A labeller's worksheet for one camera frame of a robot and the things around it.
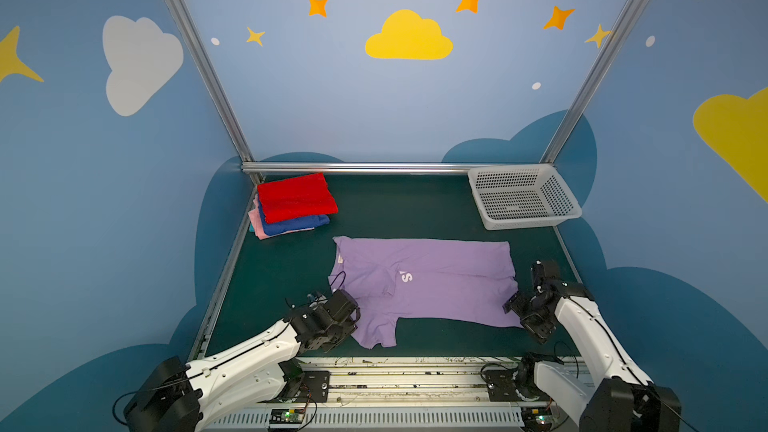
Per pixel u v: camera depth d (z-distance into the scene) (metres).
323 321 0.63
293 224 0.99
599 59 0.87
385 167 1.23
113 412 0.42
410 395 0.74
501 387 0.74
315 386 0.75
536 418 0.71
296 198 1.10
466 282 0.93
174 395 0.45
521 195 1.27
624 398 0.40
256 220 1.03
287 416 0.71
